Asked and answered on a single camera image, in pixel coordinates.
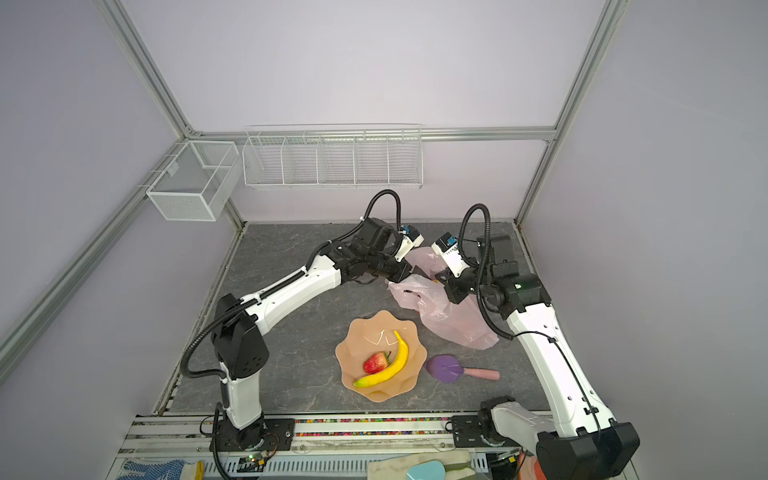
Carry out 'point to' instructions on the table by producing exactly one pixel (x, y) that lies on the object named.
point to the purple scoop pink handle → (447, 369)
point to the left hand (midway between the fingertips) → (421, 276)
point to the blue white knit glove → (165, 470)
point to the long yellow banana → (391, 371)
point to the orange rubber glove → (530, 468)
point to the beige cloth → (458, 465)
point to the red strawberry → (376, 362)
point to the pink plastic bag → (464, 322)
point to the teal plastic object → (427, 470)
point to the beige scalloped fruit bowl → (376, 334)
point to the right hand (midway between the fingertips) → (442, 272)
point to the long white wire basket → (333, 155)
